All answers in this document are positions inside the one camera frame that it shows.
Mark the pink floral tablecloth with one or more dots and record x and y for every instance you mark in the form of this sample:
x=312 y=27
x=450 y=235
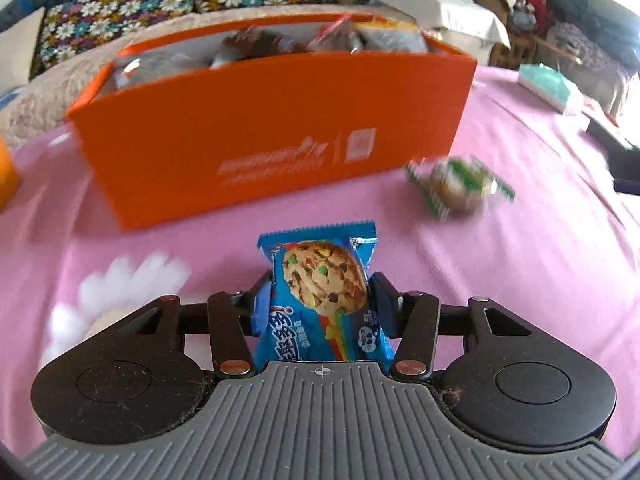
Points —
x=500 y=285

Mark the grey snack packet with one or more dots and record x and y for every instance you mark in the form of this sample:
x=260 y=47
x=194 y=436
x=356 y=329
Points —
x=395 y=42

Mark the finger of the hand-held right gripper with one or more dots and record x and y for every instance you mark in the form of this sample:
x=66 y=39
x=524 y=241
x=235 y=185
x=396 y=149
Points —
x=629 y=186

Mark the beige quilted sofa cover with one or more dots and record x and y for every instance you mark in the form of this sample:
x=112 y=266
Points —
x=30 y=110

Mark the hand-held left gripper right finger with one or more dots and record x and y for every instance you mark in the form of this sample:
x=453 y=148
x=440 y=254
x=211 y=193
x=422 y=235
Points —
x=382 y=305

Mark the white cloth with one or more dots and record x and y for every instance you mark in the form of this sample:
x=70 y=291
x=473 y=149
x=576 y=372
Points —
x=465 y=15

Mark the purple floral cloth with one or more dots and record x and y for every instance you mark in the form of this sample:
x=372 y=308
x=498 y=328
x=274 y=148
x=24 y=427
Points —
x=585 y=45

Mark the dark teal garment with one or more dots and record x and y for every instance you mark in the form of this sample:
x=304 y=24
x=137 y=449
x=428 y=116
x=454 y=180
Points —
x=590 y=10

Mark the green white tissue pack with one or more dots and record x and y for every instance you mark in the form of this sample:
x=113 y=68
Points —
x=547 y=82

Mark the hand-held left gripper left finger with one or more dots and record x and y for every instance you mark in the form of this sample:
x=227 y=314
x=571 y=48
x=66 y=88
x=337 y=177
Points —
x=261 y=305

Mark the blue cookie packet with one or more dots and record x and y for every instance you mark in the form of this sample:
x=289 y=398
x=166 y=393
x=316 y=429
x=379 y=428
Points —
x=315 y=280

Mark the green edged sesame snack packet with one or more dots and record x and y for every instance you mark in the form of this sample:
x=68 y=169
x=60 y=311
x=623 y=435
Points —
x=455 y=187

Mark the orange cardboard box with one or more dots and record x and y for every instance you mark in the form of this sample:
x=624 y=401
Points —
x=250 y=125

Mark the beige pillow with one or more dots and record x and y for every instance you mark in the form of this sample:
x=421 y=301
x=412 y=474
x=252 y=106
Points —
x=20 y=50

